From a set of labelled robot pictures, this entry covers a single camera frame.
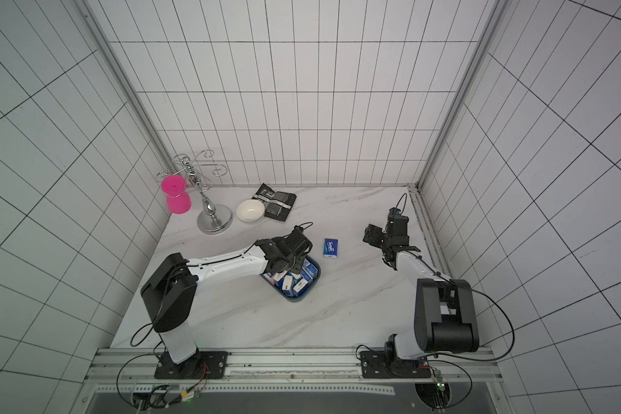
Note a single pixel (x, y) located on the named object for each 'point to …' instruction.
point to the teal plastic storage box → (295, 286)
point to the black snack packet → (277, 204)
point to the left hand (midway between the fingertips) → (289, 263)
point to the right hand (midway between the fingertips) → (366, 229)
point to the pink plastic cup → (175, 189)
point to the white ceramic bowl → (250, 211)
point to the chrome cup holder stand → (212, 218)
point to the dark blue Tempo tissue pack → (330, 248)
